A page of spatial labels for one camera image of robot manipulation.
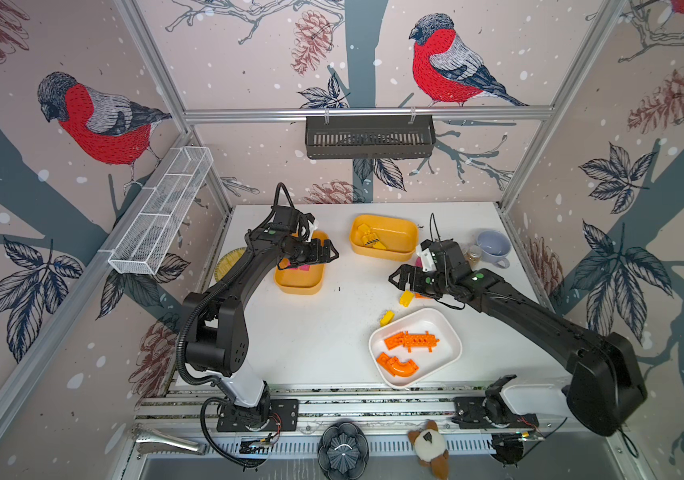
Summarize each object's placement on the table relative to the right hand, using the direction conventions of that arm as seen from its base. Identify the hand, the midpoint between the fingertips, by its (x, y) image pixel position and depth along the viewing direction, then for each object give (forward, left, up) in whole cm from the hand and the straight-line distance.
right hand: (398, 284), depth 82 cm
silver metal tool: (-38, +57, -7) cm, 69 cm away
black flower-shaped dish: (-38, +14, -13) cm, 42 cm away
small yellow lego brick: (-5, +2, -12) cm, 13 cm away
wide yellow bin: (+29, +3, -14) cm, 32 cm away
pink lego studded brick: (+13, +31, -13) cm, 36 cm away
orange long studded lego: (-11, -4, -12) cm, 17 cm away
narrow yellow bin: (+7, +30, -13) cm, 34 cm away
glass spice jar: (+15, -25, -6) cm, 30 cm away
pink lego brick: (+1, -5, +10) cm, 11 cm away
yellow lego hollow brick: (+30, +10, -10) cm, 33 cm away
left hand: (+7, +21, +3) cm, 23 cm away
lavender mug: (+24, -37, -13) cm, 46 cm away
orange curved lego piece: (-18, 0, -13) cm, 22 cm away
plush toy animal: (-36, -6, -12) cm, 39 cm away
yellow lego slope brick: (+3, -4, -14) cm, 15 cm away
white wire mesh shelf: (-3, +64, +19) cm, 67 cm away
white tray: (-6, -6, -12) cm, 15 cm away
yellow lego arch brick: (+26, +8, -12) cm, 30 cm away
